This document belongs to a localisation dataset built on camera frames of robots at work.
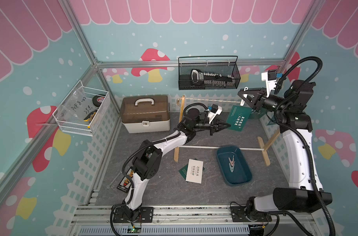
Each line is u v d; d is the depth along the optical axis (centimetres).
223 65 92
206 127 72
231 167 89
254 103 54
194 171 89
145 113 91
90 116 67
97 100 80
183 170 89
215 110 66
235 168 90
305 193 38
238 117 68
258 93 53
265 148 94
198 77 89
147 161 53
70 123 63
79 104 68
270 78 50
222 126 73
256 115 69
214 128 69
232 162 92
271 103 53
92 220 74
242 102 60
